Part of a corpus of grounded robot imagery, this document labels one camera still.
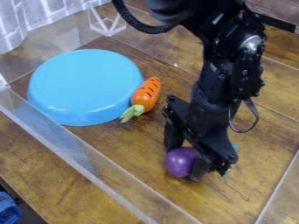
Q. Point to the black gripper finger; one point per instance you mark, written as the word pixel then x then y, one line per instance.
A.
pixel 200 167
pixel 172 137

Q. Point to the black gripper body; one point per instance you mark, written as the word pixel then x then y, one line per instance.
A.
pixel 204 125

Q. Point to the purple toy eggplant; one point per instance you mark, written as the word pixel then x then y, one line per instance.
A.
pixel 180 160

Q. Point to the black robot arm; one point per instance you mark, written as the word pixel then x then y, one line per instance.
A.
pixel 232 36

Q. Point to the blue round tray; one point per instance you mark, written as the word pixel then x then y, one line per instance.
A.
pixel 82 87

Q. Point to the orange toy carrot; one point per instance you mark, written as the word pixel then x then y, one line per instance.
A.
pixel 143 99

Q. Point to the blue object at corner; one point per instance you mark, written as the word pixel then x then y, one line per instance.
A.
pixel 9 211

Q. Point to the white brick pattern curtain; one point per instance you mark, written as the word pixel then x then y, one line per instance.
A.
pixel 25 15

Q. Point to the clear acrylic enclosure wall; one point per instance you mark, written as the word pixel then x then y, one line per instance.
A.
pixel 98 174

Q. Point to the clear acrylic corner bracket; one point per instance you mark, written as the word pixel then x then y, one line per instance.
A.
pixel 105 26

